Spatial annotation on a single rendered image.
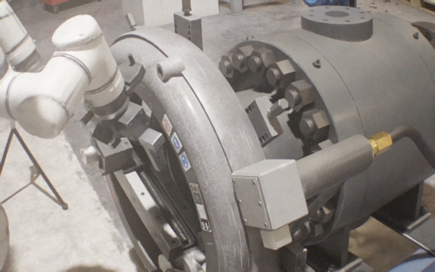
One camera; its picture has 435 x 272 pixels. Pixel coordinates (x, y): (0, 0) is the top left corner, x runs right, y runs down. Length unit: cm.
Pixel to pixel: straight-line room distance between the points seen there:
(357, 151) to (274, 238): 24
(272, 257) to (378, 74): 57
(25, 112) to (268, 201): 43
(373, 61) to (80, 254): 136
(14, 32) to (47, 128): 52
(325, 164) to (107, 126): 42
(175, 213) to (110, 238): 93
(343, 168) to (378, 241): 112
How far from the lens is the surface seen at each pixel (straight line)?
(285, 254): 118
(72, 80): 94
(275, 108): 104
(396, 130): 123
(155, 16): 517
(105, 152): 139
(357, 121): 136
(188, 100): 109
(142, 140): 109
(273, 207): 98
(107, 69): 101
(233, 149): 106
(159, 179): 144
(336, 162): 108
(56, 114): 91
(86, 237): 235
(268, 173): 97
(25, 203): 268
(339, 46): 146
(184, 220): 138
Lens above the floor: 131
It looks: 26 degrees down
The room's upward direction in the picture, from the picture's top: 6 degrees counter-clockwise
